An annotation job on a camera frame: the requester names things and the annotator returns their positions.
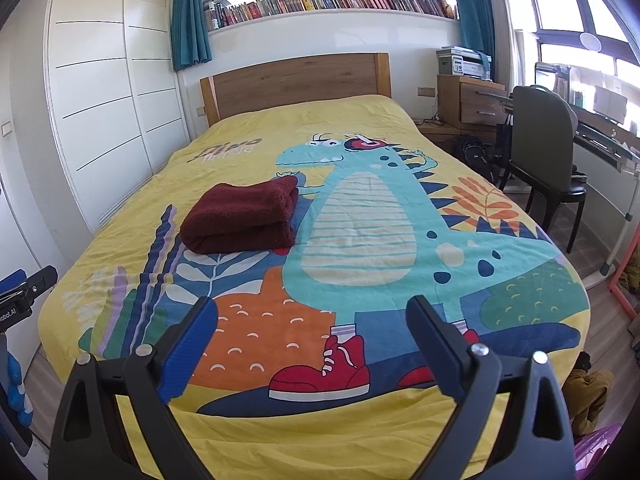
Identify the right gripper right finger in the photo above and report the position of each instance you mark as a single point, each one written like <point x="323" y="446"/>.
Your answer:
<point x="534" y="439"/>

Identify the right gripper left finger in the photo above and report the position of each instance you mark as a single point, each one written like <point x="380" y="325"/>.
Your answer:
<point x="89" y="439"/>

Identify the maroon knit sweater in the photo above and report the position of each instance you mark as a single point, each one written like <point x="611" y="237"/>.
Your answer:
<point x="230" y="218"/>

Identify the mustard clothing on floor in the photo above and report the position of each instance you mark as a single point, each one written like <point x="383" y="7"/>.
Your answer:
<point x="585" y="393"/>

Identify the blue gloved left hand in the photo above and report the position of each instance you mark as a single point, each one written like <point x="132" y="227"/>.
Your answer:
<point x="16" y="409"/>

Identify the white door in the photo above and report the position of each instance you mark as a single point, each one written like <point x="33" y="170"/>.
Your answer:
<point x="23" y="340"/>

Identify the yellow dinosaur bedspread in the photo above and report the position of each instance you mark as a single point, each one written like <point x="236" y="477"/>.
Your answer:
<point x="312" y="372"/>

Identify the black bag on floor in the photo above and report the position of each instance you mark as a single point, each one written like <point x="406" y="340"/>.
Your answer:
<point x="473" y="153"/>

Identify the white sliding wardrobe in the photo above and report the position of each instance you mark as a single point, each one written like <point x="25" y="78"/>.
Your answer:
<point x="115" y="104"/>

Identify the dark office chair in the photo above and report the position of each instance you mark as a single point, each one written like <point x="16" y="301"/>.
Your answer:
<point x="542" y="145"/>

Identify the white desk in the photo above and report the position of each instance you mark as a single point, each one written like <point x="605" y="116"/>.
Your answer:
<point x="606" y="152"/>

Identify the wooden drawer nightstand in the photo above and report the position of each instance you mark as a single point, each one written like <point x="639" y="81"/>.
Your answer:
<point x="469" y="103"/>

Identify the white printer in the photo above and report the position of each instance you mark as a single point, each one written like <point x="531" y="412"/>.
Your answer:
<point x="460" y="61"/>

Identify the teal curtain left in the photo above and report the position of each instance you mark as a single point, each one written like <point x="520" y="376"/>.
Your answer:
<point x="188" y="34"/>

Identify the teal curtain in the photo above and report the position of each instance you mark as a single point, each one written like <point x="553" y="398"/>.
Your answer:
<point x="188" y="34"/>
<point x="478" y="31"/>

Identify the wooden headboard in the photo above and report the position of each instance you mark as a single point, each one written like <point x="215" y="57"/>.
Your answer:
<point x="294" y="81"/>

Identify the row of books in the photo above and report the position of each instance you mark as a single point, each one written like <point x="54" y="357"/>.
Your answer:
<point x="219" y="14"/>

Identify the teal curtain right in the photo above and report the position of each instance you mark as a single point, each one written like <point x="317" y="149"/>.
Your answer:
<point x="478" y="31"/>

